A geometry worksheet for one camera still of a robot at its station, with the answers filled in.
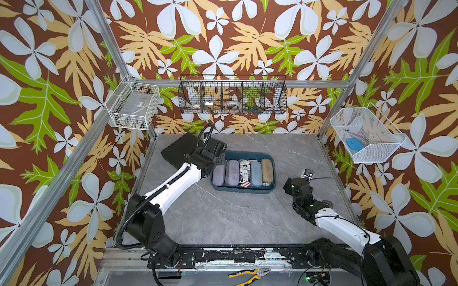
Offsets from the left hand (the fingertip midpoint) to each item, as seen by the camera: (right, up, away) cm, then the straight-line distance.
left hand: (212, 152), depth 85 cm
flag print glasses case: (+17, -11, +8) cm, 22 cm away
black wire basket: (+10, +33, +13) cm, 36 cm away
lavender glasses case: (+2, -12, +8) cm, 15 cm away
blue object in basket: (+66, +4, -4) cm, 66 cm away
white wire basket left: (-39, +23, +1) cm, 45 cm away
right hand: (+40, -14, +3) cm, 42 cm away
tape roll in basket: (+10, +27, +14) cm, 32 cm away
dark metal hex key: (+59, -26, +4) cm, 64 cm away
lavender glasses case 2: (+10, -11, +8) cm, 17 cm away
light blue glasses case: (+23, -12, +9) cm, 27 cm away
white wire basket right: (+73, +7, -3) cm, 74 cm away
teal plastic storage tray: (+25, -19, +6) cm, 32 cm away
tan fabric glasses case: (+28, -10, +9) cm, 31 cm away
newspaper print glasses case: (+28, -17, +9) cm, 34 cm away
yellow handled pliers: (+20, -48, -15) cm, 54 cm away
